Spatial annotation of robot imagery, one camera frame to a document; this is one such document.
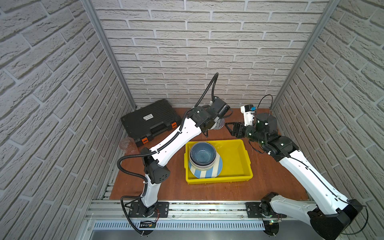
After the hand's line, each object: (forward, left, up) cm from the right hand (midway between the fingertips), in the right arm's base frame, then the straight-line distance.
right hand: (230, 122), depth 69 cm
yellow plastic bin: (-8, -8, -33) cm, 35 cm away
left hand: (+6, +7, -2) cm, 10 cm away
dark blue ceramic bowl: (-4, +13, -24) cm, 27 cm away
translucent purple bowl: (-13, +15, -20) cm, 28 cm away
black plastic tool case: (+24, +49, -27) cm, 61 cm away
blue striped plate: (-14, +9, -27) cm, 32 cm away
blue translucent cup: (-3, +7, +2) cm, 7 cm away
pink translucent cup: (+11, +61, -31) cm, 69 cm away
